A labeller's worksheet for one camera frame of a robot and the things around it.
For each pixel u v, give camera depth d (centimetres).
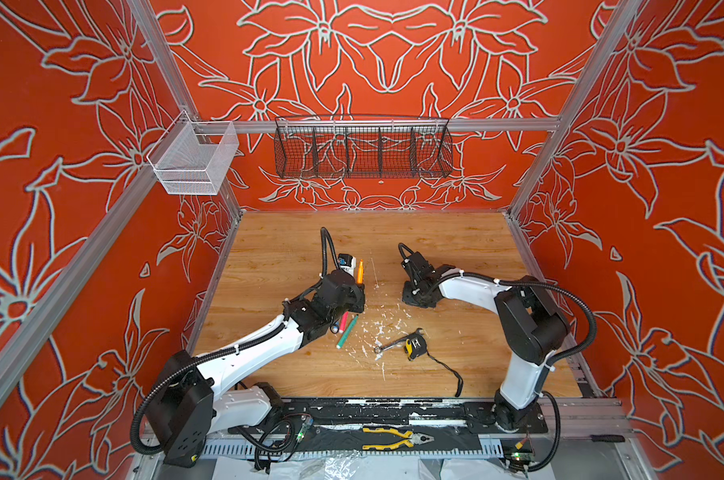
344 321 90
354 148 101
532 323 49
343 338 86
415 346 81
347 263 70
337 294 61
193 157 94
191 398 39
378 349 84
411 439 70
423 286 70
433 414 74
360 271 79
